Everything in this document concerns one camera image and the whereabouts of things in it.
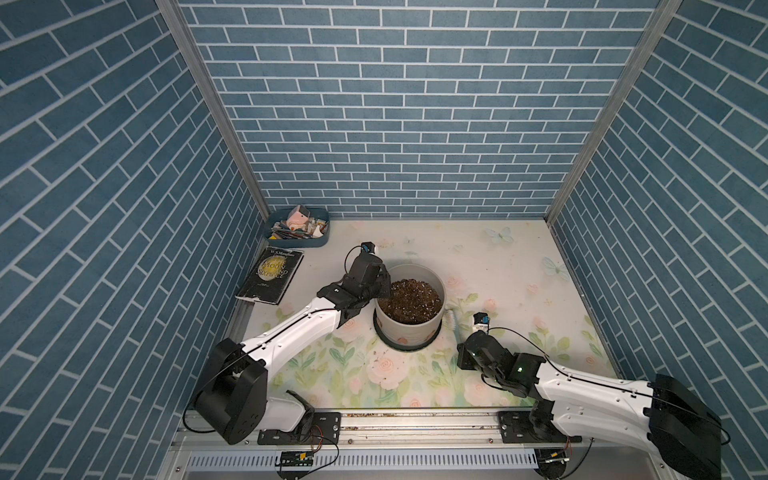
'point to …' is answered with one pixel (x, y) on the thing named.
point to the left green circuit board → (297, 458)
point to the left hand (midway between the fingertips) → (394, 278)
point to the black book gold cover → (271, 275)
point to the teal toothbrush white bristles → (453, 324)
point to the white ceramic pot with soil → (413, 313)
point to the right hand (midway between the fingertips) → (455, 350)
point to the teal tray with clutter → (297, 226)
